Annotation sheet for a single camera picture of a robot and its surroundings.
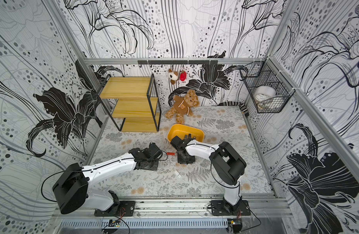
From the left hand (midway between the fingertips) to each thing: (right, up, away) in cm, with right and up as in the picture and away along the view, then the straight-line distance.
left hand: (153, 167), depth 84 cm
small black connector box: (+44, -23, -14) cm, 52 cm away
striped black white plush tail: (+67, +39, +35) cm, 85 cm away
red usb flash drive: (+9, +6, +9) cm, 14 cm away
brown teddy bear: (+18, +39, +24) cm, 49 cm away
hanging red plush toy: (+17, +57, +9) cm, 60 cm away
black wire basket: (+72, +59, +10) cm, 94 cm away
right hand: (+19, +2, +8) cm, 21 cm away
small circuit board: (-16, -24, -12) cm, 32 cm away
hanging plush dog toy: (+11, +57, +9) cm, 58 cm away
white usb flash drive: (+14, -4, 0) cm, 15 cm away
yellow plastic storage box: (+16, +21, +19) cm, 33 cm away
